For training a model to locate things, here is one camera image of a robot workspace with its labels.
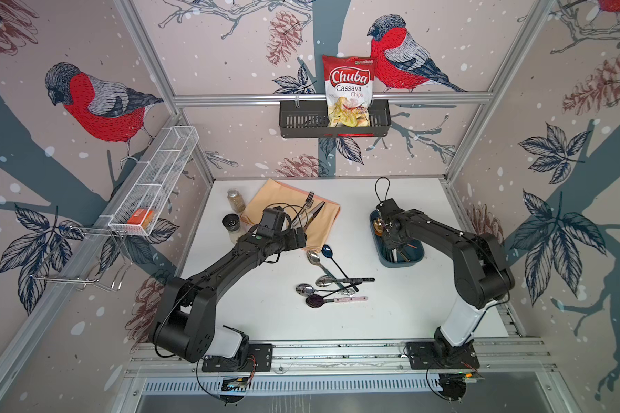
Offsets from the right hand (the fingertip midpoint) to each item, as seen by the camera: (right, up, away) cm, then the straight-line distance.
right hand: (397, 237), depth 95 cm
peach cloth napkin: (-31, +7, +12) cm, 33 cm away
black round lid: (-62, +6, -4) cm, 62 cm away
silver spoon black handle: (-28, -15, -5) cm, 32 cm away
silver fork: (-34, +13, +15) cm, 39 cm away
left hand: (-36, +2, -7) cm, 37 cm away
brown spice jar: (-64, +14, +8) cm, 66 cm away
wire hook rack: (-83, +2, -38) cm, 91 cm away
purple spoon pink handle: (-31, -19, -14) cm, 39 cm away
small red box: (-75, +10, -32) cm, 82 cm away
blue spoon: (-27, -5, 0) cm, 27 cm away
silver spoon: (-34, -16, -11) cm, 39 cm away
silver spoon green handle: (-31, -8, -2) cm, 33 cm away
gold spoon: (-7, +4, -1) cm, 9 cm away
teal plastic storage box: (+3, -7, -2) cm, 8 cm away
